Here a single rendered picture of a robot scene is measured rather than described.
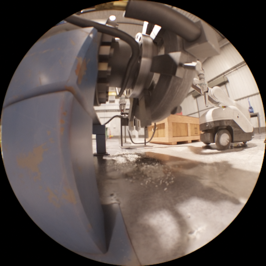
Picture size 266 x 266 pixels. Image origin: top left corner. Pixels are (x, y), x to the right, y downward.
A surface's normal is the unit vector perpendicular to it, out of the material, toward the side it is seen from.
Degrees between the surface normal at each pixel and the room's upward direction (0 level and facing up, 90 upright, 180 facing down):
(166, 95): 136
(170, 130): 90
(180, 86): 141
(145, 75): 146
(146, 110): 85
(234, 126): 90
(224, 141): 90
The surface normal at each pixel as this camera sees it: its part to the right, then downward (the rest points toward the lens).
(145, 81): 0.14, 0.87
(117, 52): 0.19, 0.38
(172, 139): 0.27, -0.05
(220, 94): -0.45, -0.03
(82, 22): 0.34, 0.76
